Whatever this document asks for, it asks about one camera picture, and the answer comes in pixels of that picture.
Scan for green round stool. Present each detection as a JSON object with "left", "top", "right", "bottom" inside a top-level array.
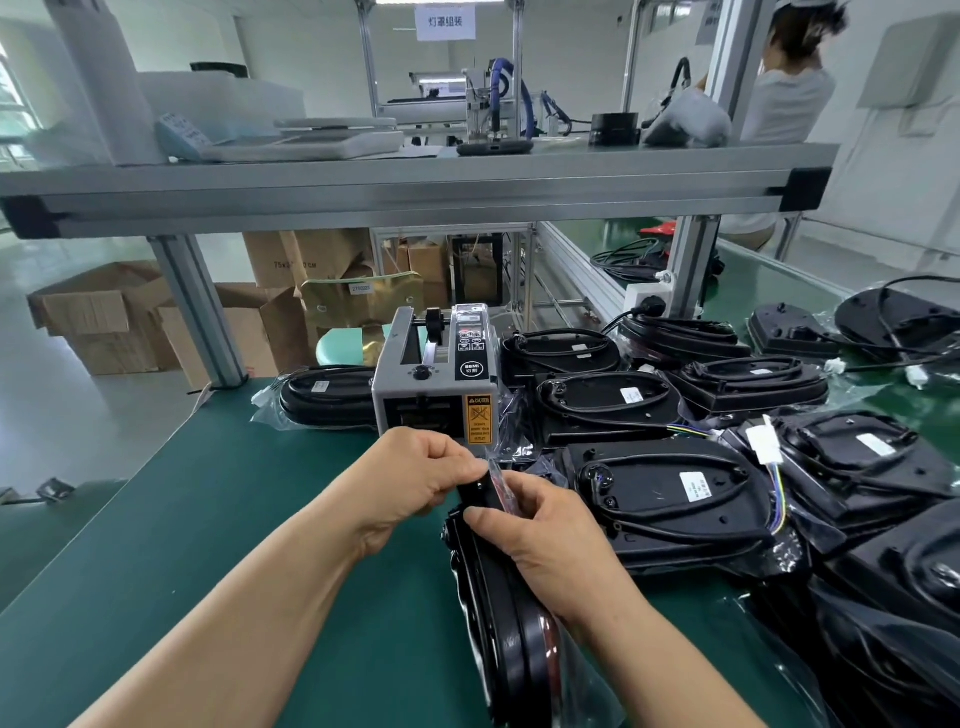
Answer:
[{"left": 315, "top": 325, "right": 384, "bottom": 369}]

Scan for unbagged black lamps with cables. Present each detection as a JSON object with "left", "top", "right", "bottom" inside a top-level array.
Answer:
[{"left": 745, "top": 274, "right": 960, "bottom": 369}]

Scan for person's left forearm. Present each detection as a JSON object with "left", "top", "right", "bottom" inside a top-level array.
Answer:
[{"left": 72, "top": 502, "right": 377, "bottom": 728}]

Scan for grey tape dispenser machine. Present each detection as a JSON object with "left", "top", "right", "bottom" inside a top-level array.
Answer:
[{"left": 370, "top": 303, "right": 501, "bottom": 452}]

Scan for grey metal shelf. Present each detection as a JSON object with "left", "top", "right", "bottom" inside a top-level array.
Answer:
[{"left": 0, "top": 142, "right": 842, "bottom": 242}]

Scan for group of bagged black lamps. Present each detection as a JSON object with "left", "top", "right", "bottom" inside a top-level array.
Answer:
[{"left": 495, "top": 307, "right": 960, "bottom": 728}]

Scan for window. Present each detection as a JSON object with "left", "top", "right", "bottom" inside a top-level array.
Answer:
[{"left": 0, "top": 45, "right": 39, "bottom": 167}]

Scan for black cup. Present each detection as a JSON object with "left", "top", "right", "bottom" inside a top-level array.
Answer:
[{"left": 589, "top": 112, "right": 642, "bottom": 147}]

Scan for white flat scale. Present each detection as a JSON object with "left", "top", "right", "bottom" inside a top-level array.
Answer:
[{"left": 202, "top": 127, "right": 407, "bottom": 164}]

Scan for bagged black lamp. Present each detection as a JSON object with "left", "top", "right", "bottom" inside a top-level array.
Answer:
[{"left": 439, "top": 457, "right": 624, "bottom": 728}]

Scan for white handset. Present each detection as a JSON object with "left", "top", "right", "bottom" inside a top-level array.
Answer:
[{"left": 154, "top": 115, "right": 212, "bottom": 162}]

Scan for metal floor bracket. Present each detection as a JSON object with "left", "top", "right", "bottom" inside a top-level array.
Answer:
[{"left": 0, "top": 477, "right": 77, "bottom": 504}]

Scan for white power socket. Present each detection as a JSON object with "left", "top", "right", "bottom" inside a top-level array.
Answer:
[{"left": 622, "top": 282, "right": 674, "bottom": 317}]

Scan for person's right forearm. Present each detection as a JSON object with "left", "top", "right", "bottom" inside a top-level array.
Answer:
[{"left": 577, "top": 577, "right": 767, "bottom": 728}]

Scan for grey wall electrical box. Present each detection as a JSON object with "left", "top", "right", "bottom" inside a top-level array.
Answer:
[{"left": 858, "top": 15, "right": 954, "bottom": 110}]

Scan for bundle of black cables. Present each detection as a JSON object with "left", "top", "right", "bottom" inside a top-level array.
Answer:
[{"left": 589, "top": 240, "right": 669, "bottom": 284}]

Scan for white hanging sign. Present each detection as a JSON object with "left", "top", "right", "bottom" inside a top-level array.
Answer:
[{"left": 415, "top": 4, "right": 477, "bottom": 42}]

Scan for person's left hand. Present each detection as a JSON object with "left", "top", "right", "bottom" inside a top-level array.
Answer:
[{"left": 307, "top": 427, "right": 491, "bottom": 560}]

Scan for person's right hand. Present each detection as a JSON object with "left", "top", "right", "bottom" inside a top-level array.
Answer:
[{"left": 462, "top": 469, "right": 647, "bottom": 635}]

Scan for grey barcode scanner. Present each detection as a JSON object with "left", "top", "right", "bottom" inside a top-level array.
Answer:
[{"left": 642, "top": 87, "right": 734, "bottom": 149}]

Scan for aluminium workstation frame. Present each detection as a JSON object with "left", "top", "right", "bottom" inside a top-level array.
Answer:
[{"left": 355, "top": 0, "right": 527, "bottom": 144}]

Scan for white box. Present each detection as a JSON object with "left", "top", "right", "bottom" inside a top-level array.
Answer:
[{"left": 142, "top": 72, "right": 309, "bottom": 144}]

